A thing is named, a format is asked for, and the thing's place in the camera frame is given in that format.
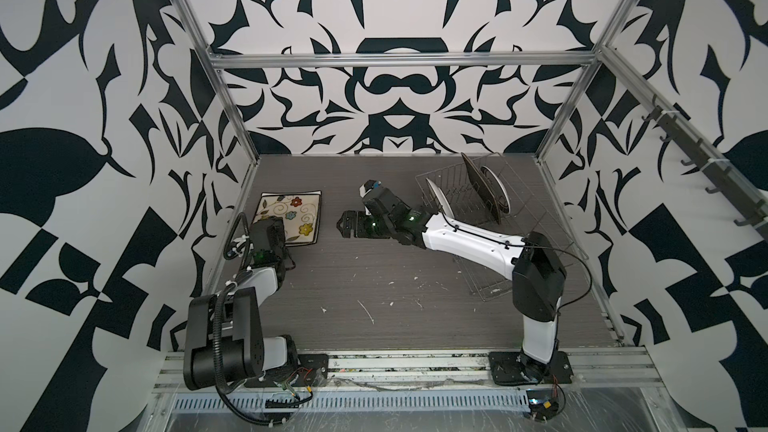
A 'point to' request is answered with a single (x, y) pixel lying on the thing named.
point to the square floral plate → (300, 213)
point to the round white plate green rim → (497, 189)
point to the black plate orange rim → (484, 186)
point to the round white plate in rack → (442, 199)
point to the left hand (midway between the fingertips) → (277, 217)
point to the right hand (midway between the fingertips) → (348, 224)
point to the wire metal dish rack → (530, 214)
